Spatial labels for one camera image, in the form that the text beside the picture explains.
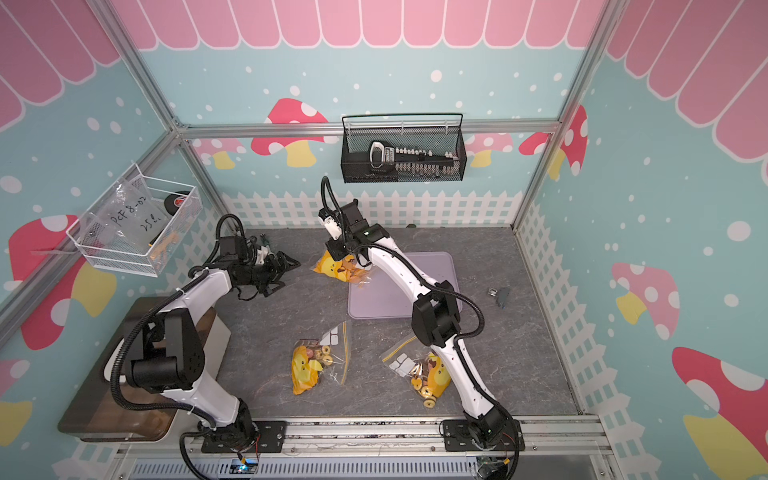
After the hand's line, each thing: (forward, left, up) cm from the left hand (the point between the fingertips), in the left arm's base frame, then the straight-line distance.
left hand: (293, 275), depth 91 cm
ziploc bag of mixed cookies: (-21, -12, -11) cm, 26 cm away
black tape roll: (+9, +29, +21) cm, 37 cm away
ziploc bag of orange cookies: (+5, -15, -3) cm, 16 cm away
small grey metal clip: (+2, -64, -10) cm, 65 cm away
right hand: (+9, -12, +5) cm, 15 cm away
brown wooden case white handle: (-39, +36, 0) cm, 53 cm away
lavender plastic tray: (0, -27, -12) cm, 30 cm away
